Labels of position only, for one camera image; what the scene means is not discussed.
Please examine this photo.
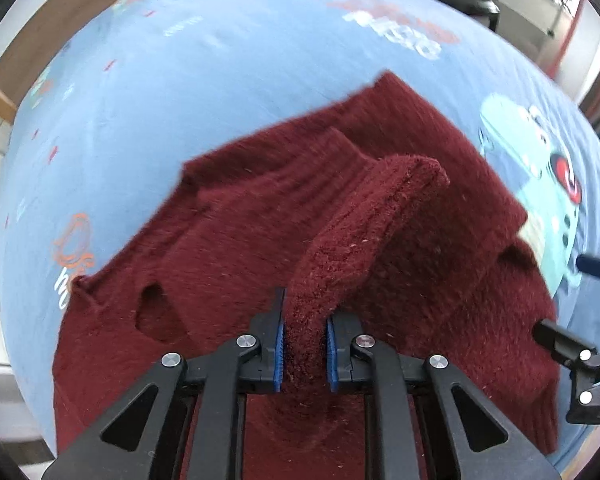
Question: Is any dark red knitted sweater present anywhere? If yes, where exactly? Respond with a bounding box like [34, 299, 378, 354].
[53, 73, 559, 479]

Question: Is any blue dinosaur print bed sheet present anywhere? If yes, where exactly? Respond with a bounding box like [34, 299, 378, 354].
[0, 0, 600, 479]

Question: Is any wooden headboard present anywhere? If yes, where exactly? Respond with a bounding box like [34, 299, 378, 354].
[0, 0, 116, 105]

